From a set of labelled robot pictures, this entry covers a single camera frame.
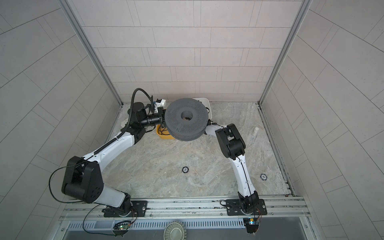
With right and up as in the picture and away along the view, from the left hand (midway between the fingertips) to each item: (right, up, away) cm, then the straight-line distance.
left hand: (180, 116), depth 70 cm
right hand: (-4, +4, +26) cm, 27 cm away
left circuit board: (-24, -48, -5) cm, 54 cm away
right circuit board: (+33, -49, -1) cm, 59 cm away
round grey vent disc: (-2, -51, -4) cm, 51 cm away
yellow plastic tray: (-15, -11, +29) cm, 35 cm away
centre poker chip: (+1, -31, +14) cm, 34 cm away
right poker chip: (+44, -34, +11) cm, 57 cm away
